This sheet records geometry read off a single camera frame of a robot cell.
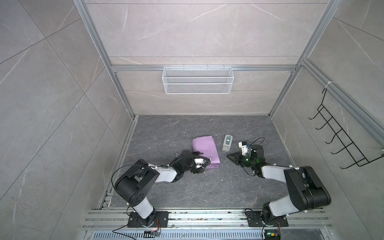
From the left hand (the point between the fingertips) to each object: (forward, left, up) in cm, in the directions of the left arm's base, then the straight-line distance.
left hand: (202, 154), depth 90 cm
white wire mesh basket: (+45, +1, +23) cm, 50 cm away
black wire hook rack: (-20, -60, +27) cm, 69 cm away
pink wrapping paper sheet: (+7, -3, -1) cm, 8 cm away
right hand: (-1, -15, 0) cm, 15 cm away
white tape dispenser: (+10, -18, -3) cm, 20 cm away
